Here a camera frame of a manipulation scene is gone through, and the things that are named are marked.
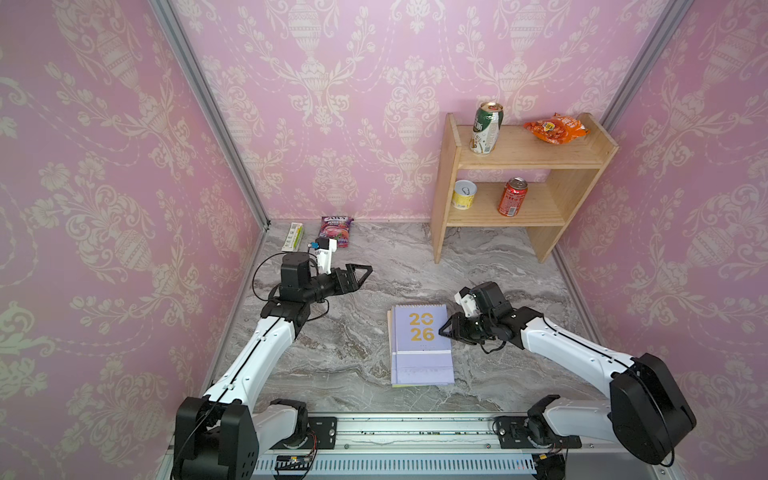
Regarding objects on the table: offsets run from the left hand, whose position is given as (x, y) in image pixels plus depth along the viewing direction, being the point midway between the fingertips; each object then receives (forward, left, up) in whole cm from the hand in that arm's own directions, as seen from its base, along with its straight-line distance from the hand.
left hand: (363, 273), depth 78 cm
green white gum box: (+28, +29, -18) cm, 44 cm away
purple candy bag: (+36, +14, -19) cm, 43 cm away
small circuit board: (-38, +16, -26) cm, 49 cm away
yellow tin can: (+27, -29, +5) cm, 40 cm away
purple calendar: (-15, -15, -16) cm, 27 cm away
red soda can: (+23, -42, +7) cm, 49 cm away
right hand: (-9, -22, -15) cm, 28 cm away
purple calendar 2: (-7, -7, -19) cm, 22 cm away
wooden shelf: (+27, -55, 0) cm, 61 cm away
